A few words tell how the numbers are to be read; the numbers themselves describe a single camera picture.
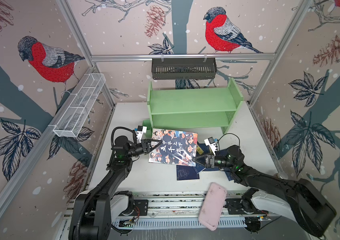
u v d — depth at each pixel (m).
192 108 0.80
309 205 0.41
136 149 0.69
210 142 0.71
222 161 0.68
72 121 0.71
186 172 0.85
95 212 0.40
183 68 1.04
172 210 0.73
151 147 0.70
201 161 0.69
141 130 0.74
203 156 0.68
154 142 0.73
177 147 0.73
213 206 0.75
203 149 0.91
